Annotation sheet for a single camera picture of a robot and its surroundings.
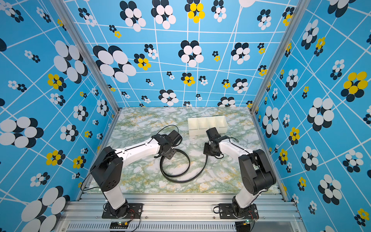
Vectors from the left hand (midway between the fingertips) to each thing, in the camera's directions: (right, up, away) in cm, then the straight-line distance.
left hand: (170, 150), depth 90 cm
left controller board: (-24, -34, -17) cm, 45 cm away
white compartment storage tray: (+19, +15, +23) cm, 33 cm away
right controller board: (+39, -34, -19) cm, 55 cm away
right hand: (+25, -1, +4) cm, 25 cm away
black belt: (-2, -14, -5) cm, 15 cm away
